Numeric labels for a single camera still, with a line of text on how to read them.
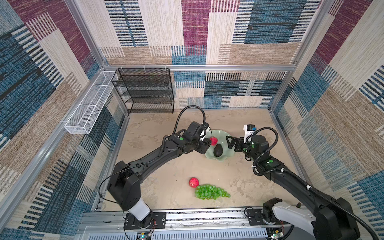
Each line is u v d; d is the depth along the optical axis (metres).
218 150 0.92
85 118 0.93
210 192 0.79
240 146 0.72
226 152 0.95
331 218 0.39
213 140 0.98
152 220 0.73
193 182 0.81
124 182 0.43
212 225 0.73
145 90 1.11
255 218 0.73
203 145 0.73
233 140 0.72
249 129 0.71
